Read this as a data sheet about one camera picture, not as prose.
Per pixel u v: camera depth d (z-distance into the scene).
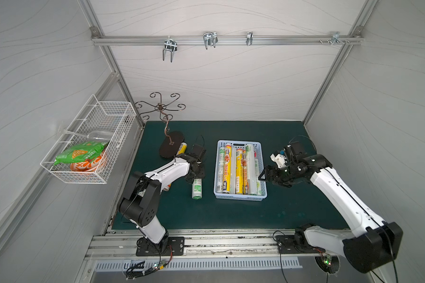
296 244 0.71
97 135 0.62
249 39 0.79
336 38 0.77
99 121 0.77
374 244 0.38
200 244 0.75
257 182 0.86
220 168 0.93
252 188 0.83
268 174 0.68
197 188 0.82
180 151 1.02
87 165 0.62
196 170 0.80
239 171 0.93
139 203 0.45
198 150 0.74
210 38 0.77
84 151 0.55
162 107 0.85
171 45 0.78
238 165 0.96
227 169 0.90
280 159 0.73
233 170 0.94
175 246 0.74
